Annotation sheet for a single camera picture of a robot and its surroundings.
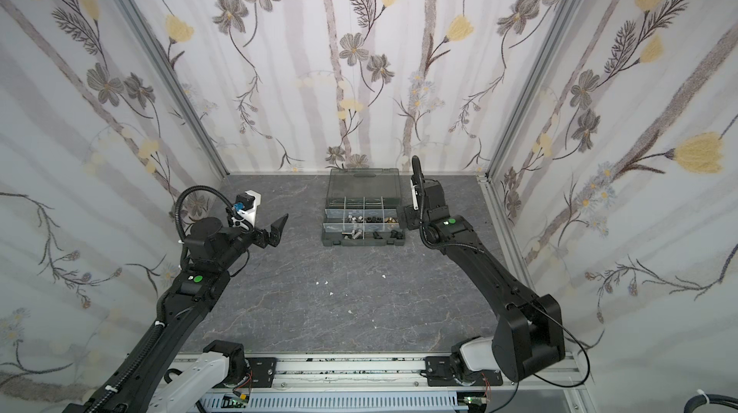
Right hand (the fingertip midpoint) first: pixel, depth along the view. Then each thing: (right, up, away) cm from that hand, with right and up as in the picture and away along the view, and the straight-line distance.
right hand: (422, 203), depth 82 cm
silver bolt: (-22, -11, +18) cm, 30 cm away
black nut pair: (-13, -6, +23) cm, 27 cm away
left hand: (-41, -1, -9) cm, 42 cm away
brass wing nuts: (-8, -6, +22) cm, 24 cm away
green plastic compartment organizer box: (-19, -2, +22) cm, 29 cm away
